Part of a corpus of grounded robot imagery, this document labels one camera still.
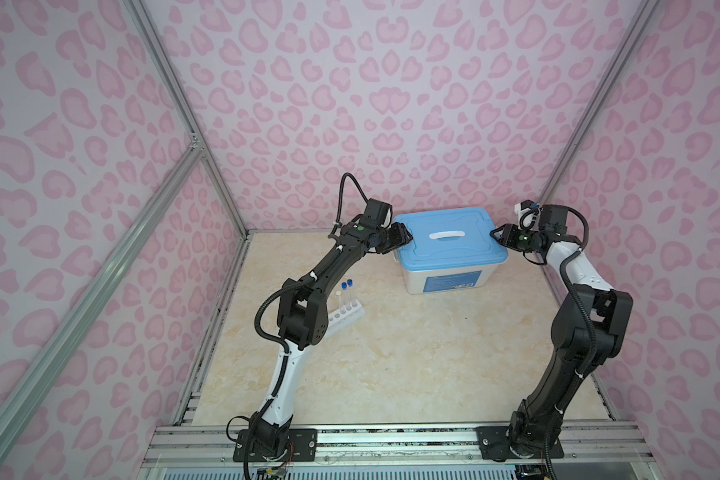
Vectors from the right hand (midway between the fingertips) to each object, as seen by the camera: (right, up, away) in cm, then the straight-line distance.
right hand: (500, 229), depth 93 cm
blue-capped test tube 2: (-48, -20, -5) cm, 52 cm away
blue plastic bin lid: (-16, -3, 0) cm, 16 cm away
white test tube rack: (-49, -27, 0) cm, 55 cm away
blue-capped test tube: (-46, -19, -7) cm, 50 cm away
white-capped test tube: (-50, -22, -5) cm, 54 cm away
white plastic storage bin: (-25, -16, +2) cm, 30 cm away
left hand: (-28, -1, -1) cm, 28 cm away
